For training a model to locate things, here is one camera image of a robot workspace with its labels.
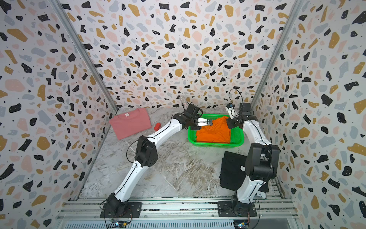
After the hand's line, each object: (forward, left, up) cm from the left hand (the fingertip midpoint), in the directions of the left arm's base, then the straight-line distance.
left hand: (203, 120), depth 97 cm
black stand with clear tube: (+10, +13, +8) cm, 18 cm away
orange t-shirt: (-6, -10, -7) cm, 14 cm away
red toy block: (+5, +35, -13) cm, 37 cm away
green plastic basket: (-6, -24, -12) cm, 28 cm away
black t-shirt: (-30, -17, -14) cm, 38 cm away
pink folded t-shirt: (+10, +56, -13) cm, 59 cm away
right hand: (-2, -18, +3) cm, 18 cm away
